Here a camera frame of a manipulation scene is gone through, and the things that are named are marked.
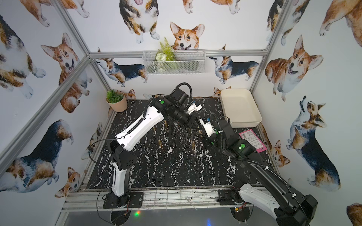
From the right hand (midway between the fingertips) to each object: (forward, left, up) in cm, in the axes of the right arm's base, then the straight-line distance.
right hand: (199, 133), depth 72 cm
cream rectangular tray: (+34, -33, -20) cm, 51 cm away
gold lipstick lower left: (+5, +25, -22) cm, 33 cm away
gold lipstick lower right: (+5, +3, -24) cm, 25 cm away
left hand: (+1, -2, +4) cm, 4 cm away
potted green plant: (+35, +59, -10) cm, 69 cm away
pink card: (+12, -36, -24) cm, 45 cm away
